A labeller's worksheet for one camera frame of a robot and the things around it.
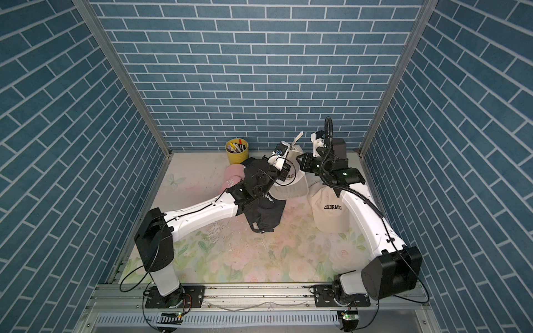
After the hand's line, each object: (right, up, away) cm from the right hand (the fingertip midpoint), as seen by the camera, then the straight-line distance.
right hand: (299, 158), depth 77 cm
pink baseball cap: (-30, -7, +24) cm, 39 cm away
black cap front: (-14, -23, +10) cm, 29 cm away
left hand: (-3, +1, -3) cm, 4 cm away
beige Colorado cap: (+16, -24, +17) cm, 33 cm away
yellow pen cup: (-29, +6, +31) cm, 43 cm away
